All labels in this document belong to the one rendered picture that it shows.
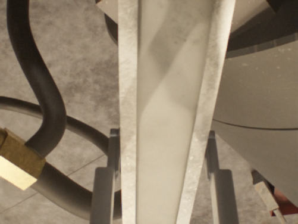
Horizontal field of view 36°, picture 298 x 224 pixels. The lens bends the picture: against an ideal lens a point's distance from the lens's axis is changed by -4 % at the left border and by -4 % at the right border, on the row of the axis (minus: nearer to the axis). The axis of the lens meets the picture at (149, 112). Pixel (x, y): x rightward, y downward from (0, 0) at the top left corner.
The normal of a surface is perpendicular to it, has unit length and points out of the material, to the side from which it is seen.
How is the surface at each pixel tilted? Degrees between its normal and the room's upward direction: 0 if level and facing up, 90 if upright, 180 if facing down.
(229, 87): 41
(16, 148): 60
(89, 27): 0
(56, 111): 53
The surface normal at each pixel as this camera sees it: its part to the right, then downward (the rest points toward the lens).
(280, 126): -0.42, 0.83
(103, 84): 0.05, 0.63
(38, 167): 0.67, -0.15
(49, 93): 0.29, -0.18
